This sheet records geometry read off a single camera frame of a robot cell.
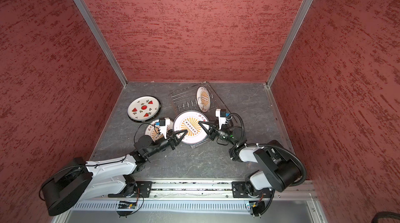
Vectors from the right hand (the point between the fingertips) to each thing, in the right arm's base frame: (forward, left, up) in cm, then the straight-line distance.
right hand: (198, 124), depth 74 cm
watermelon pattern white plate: (+24, +38, -18) cm, 48 cm away
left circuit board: (-29, +36, -24) cm, 52 cm away
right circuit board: (-32, -27, -22) cm, 47 cm away
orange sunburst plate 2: (+26, -3, -13) cm, 29 cm away
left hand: (-3, +5, -3) cm, 7 cm away
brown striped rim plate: (+15, +33, -18) cm, 40 cm away
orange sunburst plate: (+1, +5, +2) cm, 5 cm away
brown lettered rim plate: (-4, +20, +3) cm, 20 cm away
